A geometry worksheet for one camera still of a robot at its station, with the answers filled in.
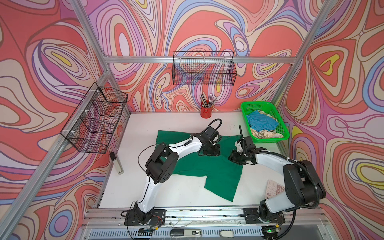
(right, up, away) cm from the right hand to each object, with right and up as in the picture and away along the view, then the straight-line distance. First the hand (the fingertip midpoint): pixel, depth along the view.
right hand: (231, 161), depth 92 cm
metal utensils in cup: (-13, +40, +22) cm, 47 cm away
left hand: (-6, +6, -2) cm, 8 cm away
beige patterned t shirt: (+26, +17, +9) cm, 32 cm away
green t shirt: (-6, -9, -2) cm, 11 cm away
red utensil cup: (-14, +33, +22) cm, 42 cm away
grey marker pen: (-70, 0, -3) cm, 70 cm away
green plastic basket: (+37, +36, +23) cm, 56 cm away
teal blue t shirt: (+25, +25, +15) cm, 39 cm away
